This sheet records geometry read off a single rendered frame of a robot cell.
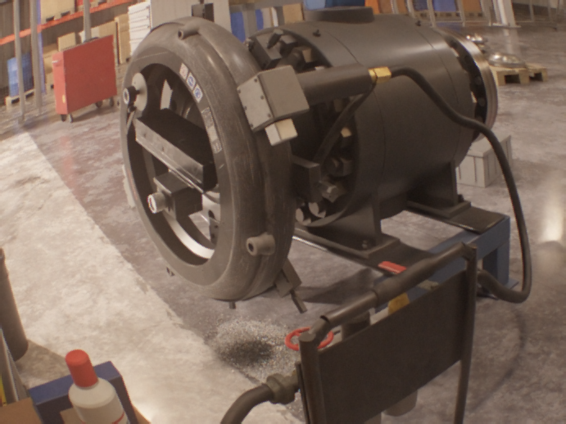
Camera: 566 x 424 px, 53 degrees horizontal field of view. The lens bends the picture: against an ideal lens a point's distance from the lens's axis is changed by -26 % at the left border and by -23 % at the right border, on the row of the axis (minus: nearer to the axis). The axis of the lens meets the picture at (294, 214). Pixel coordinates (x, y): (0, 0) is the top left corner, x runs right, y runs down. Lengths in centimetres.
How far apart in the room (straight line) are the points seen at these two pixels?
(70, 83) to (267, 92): 570
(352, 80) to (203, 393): 90
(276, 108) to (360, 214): 63
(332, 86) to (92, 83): 575
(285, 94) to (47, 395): 83
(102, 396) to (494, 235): 156
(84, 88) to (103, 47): 50
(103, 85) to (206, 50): 566
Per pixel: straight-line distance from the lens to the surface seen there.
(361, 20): 197
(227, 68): 149
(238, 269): 159
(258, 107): 139
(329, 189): 145
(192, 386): 190
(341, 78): 148
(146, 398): 187
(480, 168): 311
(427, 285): 123
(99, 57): 712
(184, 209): 163
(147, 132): 178
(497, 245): 209
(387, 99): 178
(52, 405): 86
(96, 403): 70
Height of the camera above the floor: 103
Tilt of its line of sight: 20 degrees down
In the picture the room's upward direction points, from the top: 8 degrees counter-clockwise
